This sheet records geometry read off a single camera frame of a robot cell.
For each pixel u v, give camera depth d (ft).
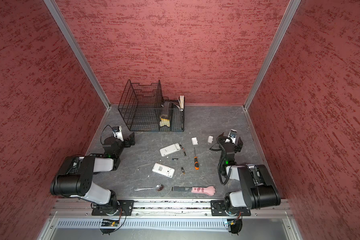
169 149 3.11
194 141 3.28
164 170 2.80
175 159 3.00
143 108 4.15
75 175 1.51
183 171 2.85
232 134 2.47
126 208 2.43
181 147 3.18
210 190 2.55
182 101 3.12
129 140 2.80
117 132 2.64
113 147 2.33
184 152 3.10
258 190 1.39
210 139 3.35
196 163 2.91
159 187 2.59
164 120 3.49
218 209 2.42
